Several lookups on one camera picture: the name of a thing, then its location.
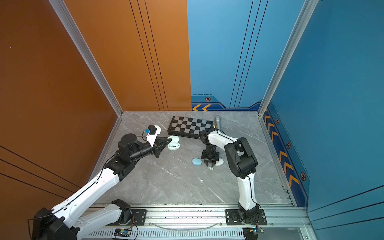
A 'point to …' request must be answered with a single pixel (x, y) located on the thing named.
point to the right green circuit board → (256, 230)
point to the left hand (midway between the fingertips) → (170, 138)
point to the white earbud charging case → (220, 162)
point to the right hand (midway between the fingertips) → (207, 165)
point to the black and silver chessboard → (188, 127)
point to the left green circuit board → (124, 232)
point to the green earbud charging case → (174, 144)
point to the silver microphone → (217, 122)
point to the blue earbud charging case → (196, 161)
